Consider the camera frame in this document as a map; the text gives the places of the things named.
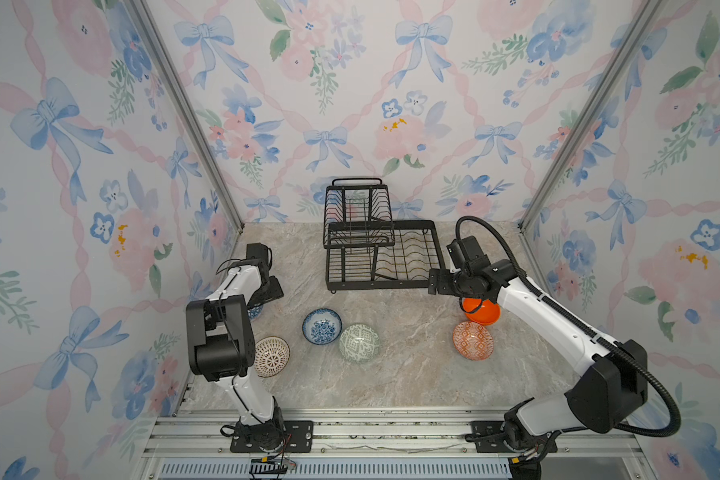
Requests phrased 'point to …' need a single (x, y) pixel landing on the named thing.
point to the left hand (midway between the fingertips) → (266, 294)
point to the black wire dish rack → (365, 248)
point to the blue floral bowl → (322, 326)
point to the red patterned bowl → (473, 340)
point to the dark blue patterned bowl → (254, 312)
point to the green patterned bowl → (359, 343)
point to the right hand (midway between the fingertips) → (441, 281)
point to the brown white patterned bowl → (271, 356)
